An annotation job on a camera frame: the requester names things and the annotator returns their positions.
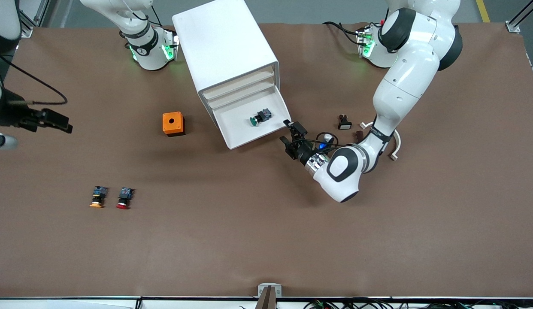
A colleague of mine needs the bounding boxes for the black base cable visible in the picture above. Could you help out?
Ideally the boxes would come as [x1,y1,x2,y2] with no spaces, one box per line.
[322,21,362,45]

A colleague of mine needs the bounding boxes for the dark stand pole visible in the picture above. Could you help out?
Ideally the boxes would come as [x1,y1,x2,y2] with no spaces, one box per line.
[254,286,279,309]

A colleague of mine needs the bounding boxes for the tangled black cables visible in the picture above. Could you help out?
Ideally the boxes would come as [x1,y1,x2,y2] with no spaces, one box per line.
[303,297,533,309]

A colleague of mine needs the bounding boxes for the yellow push button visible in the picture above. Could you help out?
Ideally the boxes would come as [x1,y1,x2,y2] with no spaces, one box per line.
[89,186,109,209]

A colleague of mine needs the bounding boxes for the green push button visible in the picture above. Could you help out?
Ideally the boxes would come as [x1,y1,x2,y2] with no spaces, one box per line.
[249,108,273,127]

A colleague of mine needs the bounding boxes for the brown table mat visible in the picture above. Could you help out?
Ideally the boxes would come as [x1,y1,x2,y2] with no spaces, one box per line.
[0,22,533,299]

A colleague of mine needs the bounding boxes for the aluminium frame post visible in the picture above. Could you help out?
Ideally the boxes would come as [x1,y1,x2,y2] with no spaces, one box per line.
[18,0,50,38]
[506,0,533,34]

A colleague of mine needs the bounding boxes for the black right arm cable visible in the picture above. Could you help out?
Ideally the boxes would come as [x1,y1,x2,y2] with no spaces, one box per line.
[0,55,69,106]

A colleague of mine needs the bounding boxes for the red push button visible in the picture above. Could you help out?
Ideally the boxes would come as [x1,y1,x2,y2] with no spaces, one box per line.
[116,187,135,210]

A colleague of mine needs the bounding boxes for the grey metal bracket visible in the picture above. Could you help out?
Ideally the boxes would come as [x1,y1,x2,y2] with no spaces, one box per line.
[257,283,282,298]

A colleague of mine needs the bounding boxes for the orange button enclosure box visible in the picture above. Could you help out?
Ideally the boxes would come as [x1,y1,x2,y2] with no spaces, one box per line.
[162,112,185,137]

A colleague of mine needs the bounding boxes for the white plastic drawer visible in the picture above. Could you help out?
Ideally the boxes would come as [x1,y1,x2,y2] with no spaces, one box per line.
[200,64,279,101]
[213,82,292,150]
[204,74,279,110]
[209,84,280,119]

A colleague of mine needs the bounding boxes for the white drawer cabinet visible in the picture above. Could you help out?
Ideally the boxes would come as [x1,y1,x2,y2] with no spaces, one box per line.
[172,0,280,128]

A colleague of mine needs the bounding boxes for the white curved plastic bracket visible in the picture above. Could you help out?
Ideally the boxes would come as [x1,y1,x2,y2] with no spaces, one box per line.
[360,121,401,161]

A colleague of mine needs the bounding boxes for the white table edge profile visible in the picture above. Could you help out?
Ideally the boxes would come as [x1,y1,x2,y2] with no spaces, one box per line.
[0,295,533,309]

